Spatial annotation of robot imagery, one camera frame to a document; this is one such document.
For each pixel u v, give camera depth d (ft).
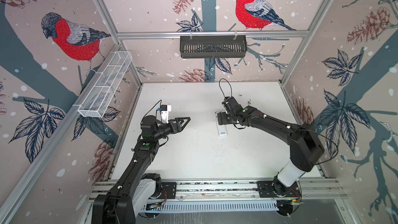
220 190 2.48
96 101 2.34
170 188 2.44
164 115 2.34
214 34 2.99
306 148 1.49
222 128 3.04
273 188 2.20
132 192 1.42
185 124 2.34
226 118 2.61
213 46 3.45
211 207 2.29
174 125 2.24
